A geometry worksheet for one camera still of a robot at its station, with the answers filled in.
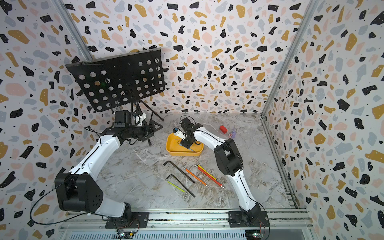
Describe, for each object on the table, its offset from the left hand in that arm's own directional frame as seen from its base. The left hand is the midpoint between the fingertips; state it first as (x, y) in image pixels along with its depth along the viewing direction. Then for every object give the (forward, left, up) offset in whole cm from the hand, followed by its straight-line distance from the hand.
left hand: (158, 129), depth 81 cm
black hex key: (-21, -11, -24) cm, 34 cm away
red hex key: (-16, -27, -24) cm, 39 cm away
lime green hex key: (-23, -9, -24) cm, 34 cm away
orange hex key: (-16, -18, -24) cm, 34 cm away
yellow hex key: (-14, -25, -23) cm, 37 cm away
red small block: (+18, -40, -22) cm, 49 cm away
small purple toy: (+11, -46, -19) cm, 51 cm away
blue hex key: (+1, -16, -23) cm, 28 cm away
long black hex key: (-19, -18, -24) cm, 36 cm away
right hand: (+4, -13, -20) cm, 24 cm away
